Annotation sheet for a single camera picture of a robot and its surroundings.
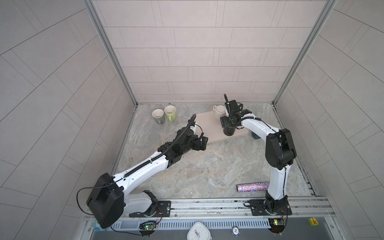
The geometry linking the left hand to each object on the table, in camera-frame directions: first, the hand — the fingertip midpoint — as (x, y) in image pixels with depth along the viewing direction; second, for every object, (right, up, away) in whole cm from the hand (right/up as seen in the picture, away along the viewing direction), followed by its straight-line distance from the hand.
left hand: (203, 137), depth 80 cm
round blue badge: (+14, -40, -14) cm, 44 cm away
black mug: (+17, +1, +17) cm, 24 cm away
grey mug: (-29, +11, +18) cm, 36 cm away
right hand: (+16, +9, +19) cm, 26 cm away
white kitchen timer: (-2, -38, -16) cm, 42 cm away
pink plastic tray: (+7, +2, +20) cm, 22 cm away
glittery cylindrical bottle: (+25, -25, -5) cm, 35 cm away
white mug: (+12, +14, +22) cm, 29 cm away
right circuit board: (+34, -39, -12) cm, 53 cm away
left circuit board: (-25, -38, -15) cm, 48 cm away
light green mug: (-22, +14, +22) cm, 34 cm away
